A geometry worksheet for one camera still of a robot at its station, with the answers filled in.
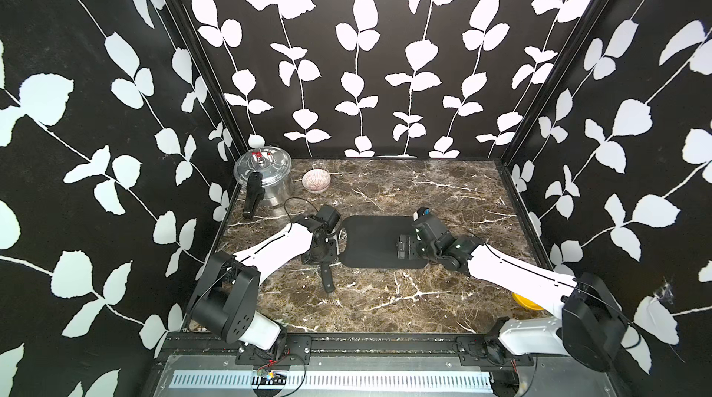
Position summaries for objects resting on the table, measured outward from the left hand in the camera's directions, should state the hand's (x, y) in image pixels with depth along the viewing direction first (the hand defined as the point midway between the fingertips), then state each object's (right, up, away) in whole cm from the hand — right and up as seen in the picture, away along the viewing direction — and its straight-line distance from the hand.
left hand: (329, 253), depth 87 cm
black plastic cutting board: (+15, +2, +8) cm, 17 cm away
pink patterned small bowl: (-8, +24, +23) cm, 35 cm away
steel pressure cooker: (-25, +27, +11) cm, 38 cm away
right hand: (+26, +4, -2) cm, 26 cm away
